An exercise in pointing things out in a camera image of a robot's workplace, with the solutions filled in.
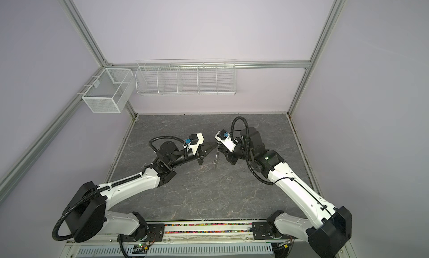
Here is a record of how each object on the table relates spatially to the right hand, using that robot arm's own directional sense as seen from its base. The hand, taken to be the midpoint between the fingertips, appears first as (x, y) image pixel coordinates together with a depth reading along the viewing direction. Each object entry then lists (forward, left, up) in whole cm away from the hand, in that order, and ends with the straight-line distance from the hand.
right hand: (221, 147), depth 73 cm
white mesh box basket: (+40, +67, +1) cm, 78 cm away
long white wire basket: (+47, +21, +6) cm, 52 cm away
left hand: (-2, +2, +4) cm, 5 cm away
